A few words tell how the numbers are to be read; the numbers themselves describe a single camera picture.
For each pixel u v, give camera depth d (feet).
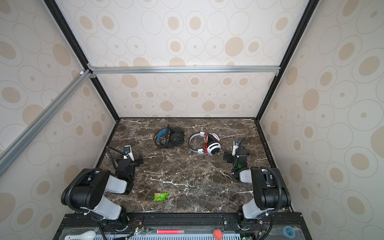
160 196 2.62
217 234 2.22
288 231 2.34
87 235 2.30
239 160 2.37
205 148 3.14
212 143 3.09
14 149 1.72
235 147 2.77
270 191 1.49
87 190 1.49
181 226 2.40
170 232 2.34
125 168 2.28
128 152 2.53
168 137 3.48
